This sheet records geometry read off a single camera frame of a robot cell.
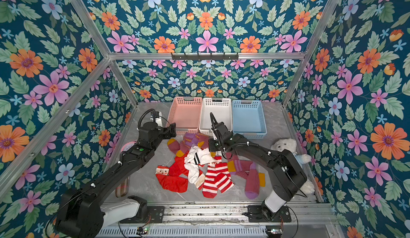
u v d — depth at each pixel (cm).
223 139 67
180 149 91
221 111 114
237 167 87
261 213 70
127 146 95
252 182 82
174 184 82
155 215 73
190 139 99
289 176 48
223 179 83
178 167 88
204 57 93
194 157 89
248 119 111
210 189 81
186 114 110
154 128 62
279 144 87
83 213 39
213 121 77
